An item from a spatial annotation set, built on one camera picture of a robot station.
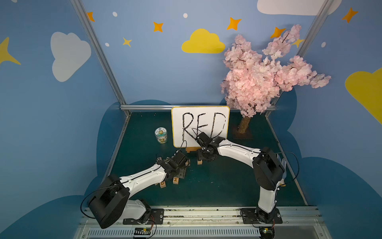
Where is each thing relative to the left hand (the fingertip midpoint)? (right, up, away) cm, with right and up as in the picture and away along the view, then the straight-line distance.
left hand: (180, 167), depth 87 cm
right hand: (+14, +7, +4) cm, 16 cm away
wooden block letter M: (-2, -7, -3) cm, 8 cm away
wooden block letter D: (-9, -8, -5) cm, 13 cm away
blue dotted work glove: (+66, 0, +6) cm, 66 cm away
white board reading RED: (+5, +27, +1) cm, 27 cm away
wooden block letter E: (+12, +2, +3) cm, 13 cm away
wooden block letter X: (-14, +4, +5) cm, 15 cm away
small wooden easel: (+7, +10, +8) cm, 15 cm away
